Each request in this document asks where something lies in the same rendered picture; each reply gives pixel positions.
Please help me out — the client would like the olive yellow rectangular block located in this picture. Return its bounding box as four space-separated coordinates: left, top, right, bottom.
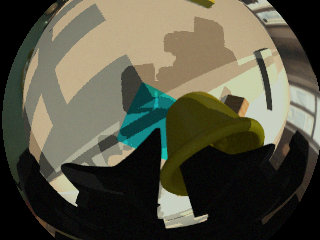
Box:
191 0 215 8

